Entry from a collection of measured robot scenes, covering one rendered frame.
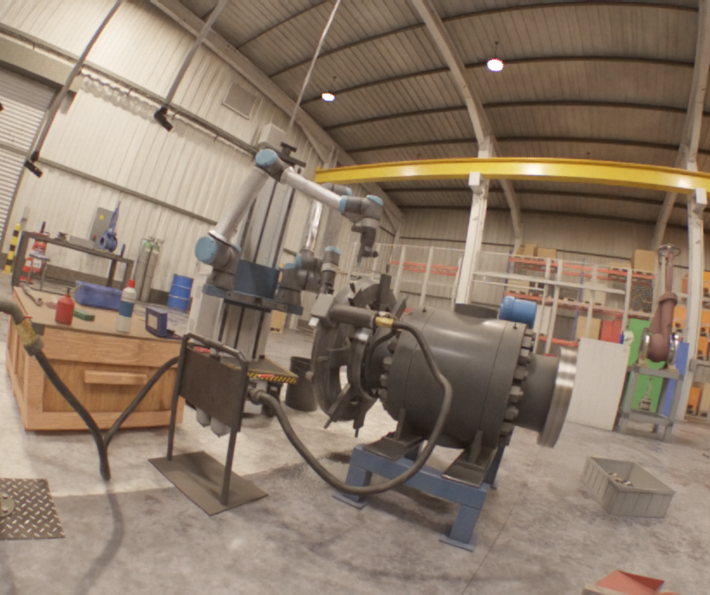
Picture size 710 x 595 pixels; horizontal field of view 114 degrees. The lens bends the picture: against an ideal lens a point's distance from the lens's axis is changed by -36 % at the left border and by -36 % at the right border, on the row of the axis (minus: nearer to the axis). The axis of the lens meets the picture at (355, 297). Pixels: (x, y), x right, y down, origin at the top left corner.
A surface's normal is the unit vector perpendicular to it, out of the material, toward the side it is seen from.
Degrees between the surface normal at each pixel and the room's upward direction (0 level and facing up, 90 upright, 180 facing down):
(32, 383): 90
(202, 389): 90
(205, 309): 90
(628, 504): 90
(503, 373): 76
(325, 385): 112
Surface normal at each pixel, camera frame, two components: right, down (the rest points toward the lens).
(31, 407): 0.85, 0.15
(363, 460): -0.47, -0.16
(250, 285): 0.58, 0.07
